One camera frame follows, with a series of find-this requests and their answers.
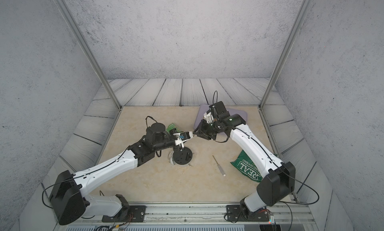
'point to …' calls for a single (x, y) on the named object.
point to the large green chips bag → (244, 164)
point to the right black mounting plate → (234, 213)
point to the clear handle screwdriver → (220, 168)
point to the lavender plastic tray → (200, 109)
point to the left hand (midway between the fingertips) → (192, 134)
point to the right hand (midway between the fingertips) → (194, 133)
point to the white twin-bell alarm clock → (182, 158)
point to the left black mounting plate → (132, 214)
